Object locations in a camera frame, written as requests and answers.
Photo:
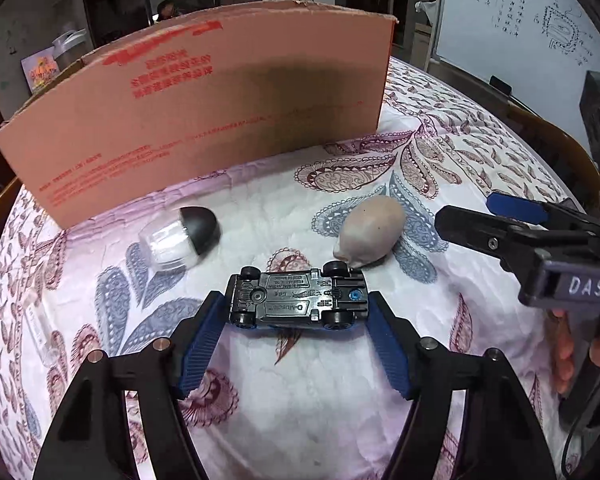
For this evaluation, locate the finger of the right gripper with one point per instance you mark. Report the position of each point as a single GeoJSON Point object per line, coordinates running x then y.
{"type": "Point", "coordinates": [510, 241]}
{"type": "Point", "coordinates": [548, 215]}

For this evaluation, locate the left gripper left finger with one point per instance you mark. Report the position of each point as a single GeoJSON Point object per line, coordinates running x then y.
{"type": "Point", "coordinates": [163, 374]}

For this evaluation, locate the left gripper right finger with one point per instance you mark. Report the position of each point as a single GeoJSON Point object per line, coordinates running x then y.
{"type": "Point", "coordinates": [425, 373]}

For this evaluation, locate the black toy car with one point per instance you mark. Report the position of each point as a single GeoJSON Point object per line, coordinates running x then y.
{"type": "Point", "coordinates": [334, 297]}

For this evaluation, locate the person's right hand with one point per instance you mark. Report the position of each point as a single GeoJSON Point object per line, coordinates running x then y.
{"type": "Point", "coordinates": [562, 355]}

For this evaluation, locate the wooden chair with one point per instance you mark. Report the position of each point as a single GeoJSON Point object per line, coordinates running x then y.
{"type": "Point", "coordinates": [561, 152]}

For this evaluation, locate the paisley quilted bedspread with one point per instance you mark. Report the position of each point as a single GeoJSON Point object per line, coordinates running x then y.
{"type": "Point", "coordinates": [302, 395]}

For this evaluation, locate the clear dome with black cap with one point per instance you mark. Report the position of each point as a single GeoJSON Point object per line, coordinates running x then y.
{"type": "Point", "coordinates": [179, 238]}

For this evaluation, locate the pale purple egg-shaped stone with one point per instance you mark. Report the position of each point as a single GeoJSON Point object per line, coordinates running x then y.
{"type": "Point", "coordinates": [370, 231]}

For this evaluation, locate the whiteboard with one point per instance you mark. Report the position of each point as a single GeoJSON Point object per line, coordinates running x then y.
{"type": "Point", "coordinates": [542, 49]}

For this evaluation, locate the picture frame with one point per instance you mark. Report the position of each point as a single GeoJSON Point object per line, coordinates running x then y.
{"type": "Point", "coordinates": [39, 69]}

